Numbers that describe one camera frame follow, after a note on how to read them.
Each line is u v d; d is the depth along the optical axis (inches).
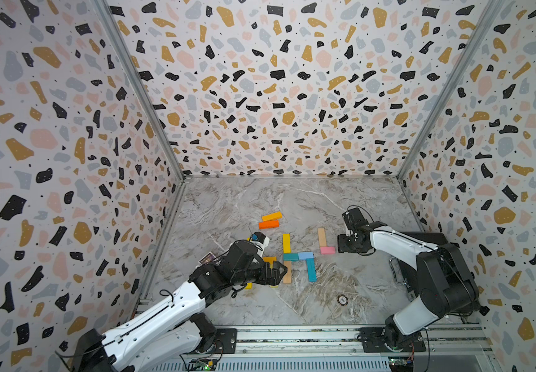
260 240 27.0
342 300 32.7
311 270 35.4
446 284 18.0
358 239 27.1
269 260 37.0
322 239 38.4
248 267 23.6
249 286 25.5
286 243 37.5
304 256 36.4
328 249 37.6
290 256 36.5
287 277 34.0
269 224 40.3
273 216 42.1
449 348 29.2
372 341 28.9
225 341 29.2
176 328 18.7
